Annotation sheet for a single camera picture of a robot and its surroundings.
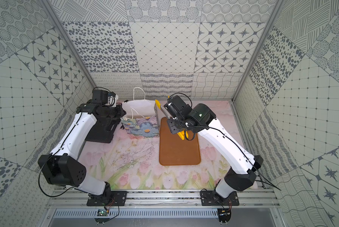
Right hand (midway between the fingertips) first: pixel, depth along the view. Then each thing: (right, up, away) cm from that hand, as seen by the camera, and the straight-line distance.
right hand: (178, 124), depth 67 cm
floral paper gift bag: (-21, +3, +9) cm, 23 cm away
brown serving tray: (-2, -20, +24) cm, 31 cm away
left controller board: (-40, -46, +5) cm, 61 cm away
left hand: (-28, +6, +14) cm, 32 cm away
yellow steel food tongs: (+1, -3, -8) cm, 9 cm away
